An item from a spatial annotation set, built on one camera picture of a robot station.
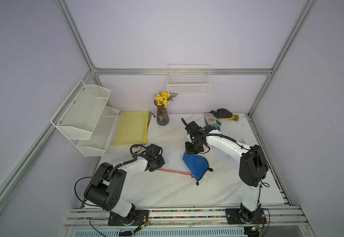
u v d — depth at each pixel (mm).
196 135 659
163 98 956
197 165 843
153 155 717
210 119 1147
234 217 732
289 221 734
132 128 1108
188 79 944
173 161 931
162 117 1075
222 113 1223
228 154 564
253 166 491
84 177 385
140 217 732
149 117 1184
